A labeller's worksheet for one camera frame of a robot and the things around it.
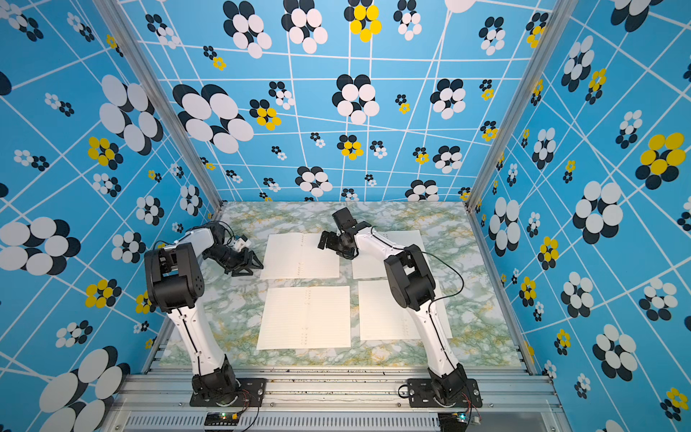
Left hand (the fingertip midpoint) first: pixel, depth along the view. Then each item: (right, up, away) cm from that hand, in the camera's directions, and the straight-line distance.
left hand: (258, 267), depth 98 cm
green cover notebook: (+12, +4, +6) cm, 14 cm away
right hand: (+26, +7, +4) cm, 28 cm away
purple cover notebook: (+19, -15, -9) cm, 26 cm away
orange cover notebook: (+40, 0, 0) cm, 40 cm away
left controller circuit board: (-1, -37, -26) cm, 45 cm away
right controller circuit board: (+62, -38, -26) cm, 78 cm away
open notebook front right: (+44, -15, -11) cm, 48 cm away
